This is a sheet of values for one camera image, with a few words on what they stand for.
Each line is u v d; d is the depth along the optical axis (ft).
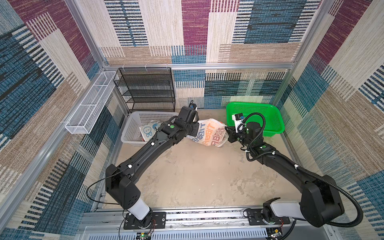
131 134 3.34
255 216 2.41
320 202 1.36
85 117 2.34
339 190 1.27
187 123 1.95
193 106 2.22
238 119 2.34
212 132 2.92
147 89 3.58
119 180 1.33
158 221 2.40
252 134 2.07
